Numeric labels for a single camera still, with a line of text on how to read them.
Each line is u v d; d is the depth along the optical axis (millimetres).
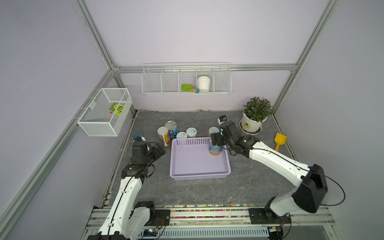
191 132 1017
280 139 1034
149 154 693
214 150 915
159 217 727
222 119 709
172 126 990
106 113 830
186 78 988
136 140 707
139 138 718
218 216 754
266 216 661
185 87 995
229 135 603
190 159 946
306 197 404
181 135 992
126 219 439
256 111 948
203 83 932
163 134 912
